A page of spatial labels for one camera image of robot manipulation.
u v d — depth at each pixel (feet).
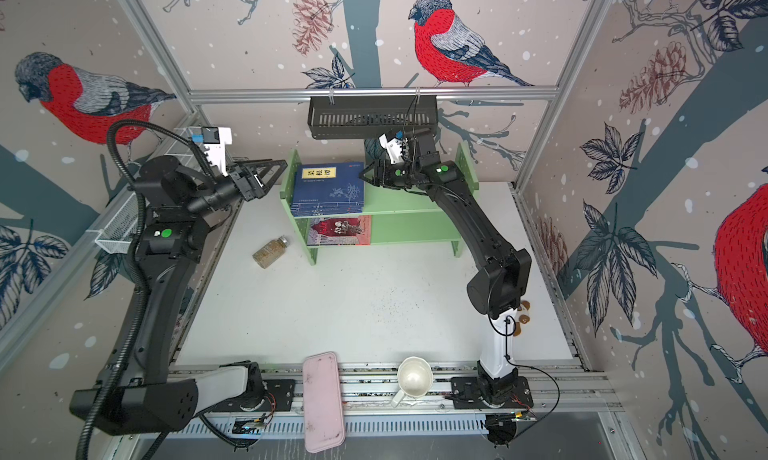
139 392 1.19
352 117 3.50
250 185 1.73
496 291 1.72
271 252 3.20
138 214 1.55
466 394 2.39
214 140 1.73
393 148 2.39
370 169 2.41
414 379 2.47
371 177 2.60
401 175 2.24
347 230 3.02
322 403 2.30
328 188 2.51
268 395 2.39
